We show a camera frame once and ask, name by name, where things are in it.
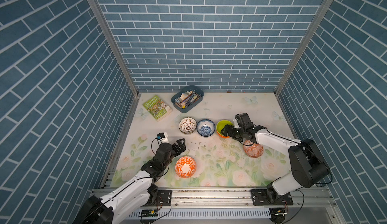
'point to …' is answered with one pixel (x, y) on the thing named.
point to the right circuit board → (277, 215)
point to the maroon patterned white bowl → (187, 125)
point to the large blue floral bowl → (206, 127)
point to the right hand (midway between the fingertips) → (226, 133)
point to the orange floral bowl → (185, 167)
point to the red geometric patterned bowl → (254, 151)
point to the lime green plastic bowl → (221, 124)
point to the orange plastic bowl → (222, 136)
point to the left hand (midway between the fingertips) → (184, 143)
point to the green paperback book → (156, 108)
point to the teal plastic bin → (185, 100)
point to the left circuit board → (149, 213)
